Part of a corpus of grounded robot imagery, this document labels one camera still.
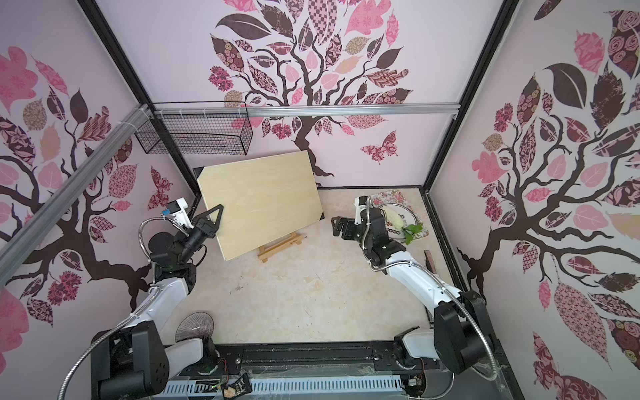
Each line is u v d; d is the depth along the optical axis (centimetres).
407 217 109
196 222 67
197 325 79
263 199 88
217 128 95
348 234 74
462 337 41
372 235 63
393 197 117
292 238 96
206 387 72
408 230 103
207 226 69
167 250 58
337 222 76
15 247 50
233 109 92
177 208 66
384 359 73
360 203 75
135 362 40
